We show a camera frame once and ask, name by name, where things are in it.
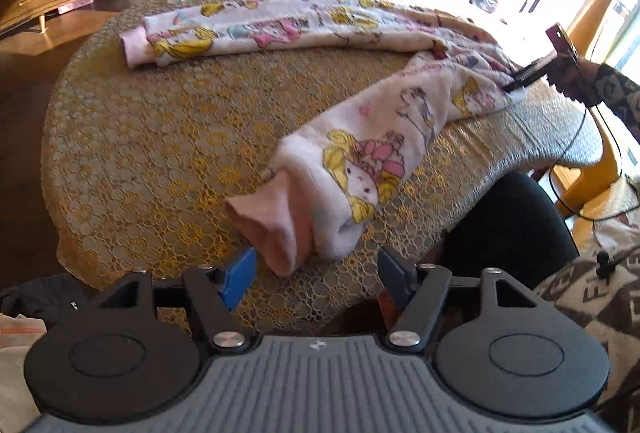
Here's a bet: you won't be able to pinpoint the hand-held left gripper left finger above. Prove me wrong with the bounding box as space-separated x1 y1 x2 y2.
97 247 258 356

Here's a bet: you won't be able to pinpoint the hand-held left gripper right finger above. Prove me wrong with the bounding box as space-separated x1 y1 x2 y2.
377 247 538 356

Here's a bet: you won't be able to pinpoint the orange and white garment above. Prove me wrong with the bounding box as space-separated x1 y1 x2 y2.
0 313 48 433

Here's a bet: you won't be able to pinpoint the cartoon print fleece pajama pants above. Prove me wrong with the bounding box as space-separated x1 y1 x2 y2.
120 0 526 276

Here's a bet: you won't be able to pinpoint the person's leg black pants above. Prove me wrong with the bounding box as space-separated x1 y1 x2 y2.
440 170 581 274

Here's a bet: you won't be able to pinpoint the black cable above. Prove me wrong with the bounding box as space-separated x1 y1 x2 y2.
547 58 640 221

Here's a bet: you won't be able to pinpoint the orange wooden chair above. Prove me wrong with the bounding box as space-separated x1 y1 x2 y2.
530 113 631 234

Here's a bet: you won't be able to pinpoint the person's right forearm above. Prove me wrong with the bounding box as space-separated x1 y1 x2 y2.
582 62 640 144

